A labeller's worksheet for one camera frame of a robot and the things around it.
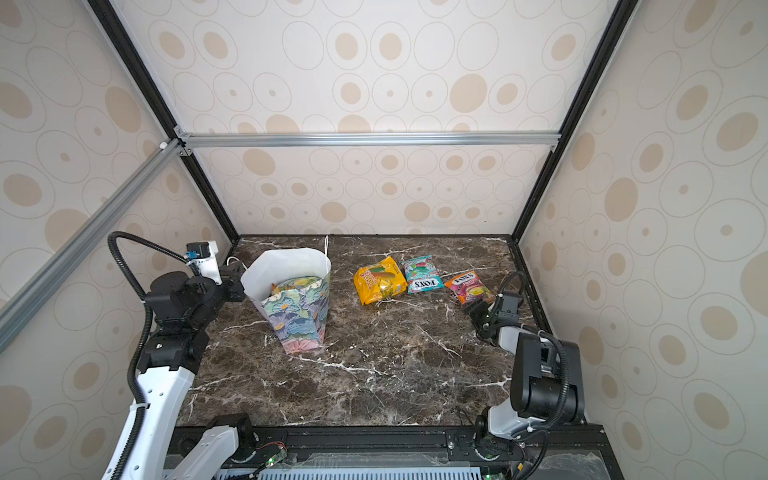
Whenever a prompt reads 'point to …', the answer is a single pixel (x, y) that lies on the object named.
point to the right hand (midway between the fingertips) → (471, 308)
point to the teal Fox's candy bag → (421, 274)
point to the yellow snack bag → (380, 281)
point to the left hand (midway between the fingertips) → (246, 259)
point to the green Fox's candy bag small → (295, 284)
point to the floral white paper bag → (298, 318)
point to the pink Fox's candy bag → (469, 287)
